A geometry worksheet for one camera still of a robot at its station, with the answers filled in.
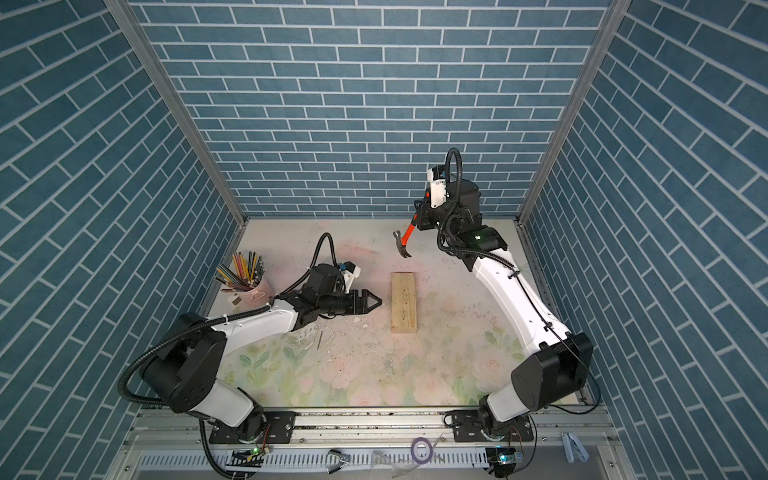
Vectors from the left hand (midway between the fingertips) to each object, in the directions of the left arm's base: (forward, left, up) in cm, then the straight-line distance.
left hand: (380, 306), depth 85 cm
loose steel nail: (-3, +18, -11) cm, 22 cm away
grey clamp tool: (-33, -47, -7) cm, 58 cm away
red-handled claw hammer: (+17, -6, +10) cm, 20 cm away
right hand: (+16, -11, +26) cm, 32 cm away
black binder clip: (-35, +9, -10) cm, 38 cm away
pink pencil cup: (+5, +37, -3) cm, 38 cm away
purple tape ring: (-32, -13, -10) cm, 36 cm away
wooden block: (+5, -7, -7) cm, 11 cm away
